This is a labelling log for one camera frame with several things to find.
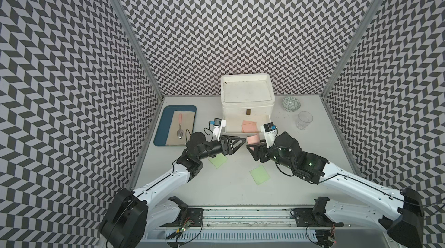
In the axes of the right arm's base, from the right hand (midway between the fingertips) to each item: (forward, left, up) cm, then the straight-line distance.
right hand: (253, 147), depth 73 cm
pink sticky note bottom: (+1, 0, +4) cm, 4 cm away
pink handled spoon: (+20, +40, -20) cm, 49 cm away
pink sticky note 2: (+13, 0, -7) cm, 15 cm away
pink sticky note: (+16, +1, -6) cm, 17 cm away
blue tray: (+15, +50, -18) cm, 55 cm away
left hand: (0, +5, +4) cm, 6 cm away
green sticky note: (+1, +16, -16) cm, 23 cm away
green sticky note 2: (-5, -4, -20) cm, 21 cm away
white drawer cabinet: (+26, +1, +3) cm, 26 cm away
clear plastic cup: (+26, -34, -17) cm, 46 cm away
